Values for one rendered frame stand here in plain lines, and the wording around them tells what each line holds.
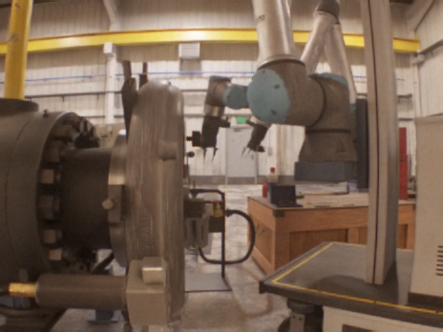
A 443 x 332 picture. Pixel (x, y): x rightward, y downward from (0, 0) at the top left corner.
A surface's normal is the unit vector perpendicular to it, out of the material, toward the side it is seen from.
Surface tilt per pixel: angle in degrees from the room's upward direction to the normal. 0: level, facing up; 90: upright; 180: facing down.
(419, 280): 90
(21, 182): 78
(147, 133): 62
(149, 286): 23
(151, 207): 87
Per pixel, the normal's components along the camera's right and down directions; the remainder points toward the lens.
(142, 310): 0.11, 0.38
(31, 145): 0.09, -0.57
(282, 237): 0.11, 0.00
